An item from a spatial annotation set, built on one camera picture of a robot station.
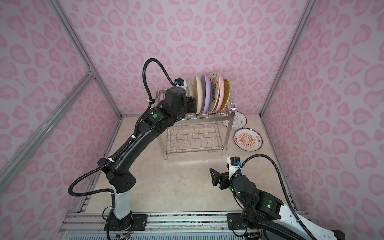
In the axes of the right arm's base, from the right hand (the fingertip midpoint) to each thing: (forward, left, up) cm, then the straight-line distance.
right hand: (217, 168), depth 69 cm
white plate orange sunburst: (+31, -25, -21) cm, 45 cm away
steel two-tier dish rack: (+34, +10, -17) cm, 39 cm away
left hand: (+25, +10, +22) cm, 35 cm away
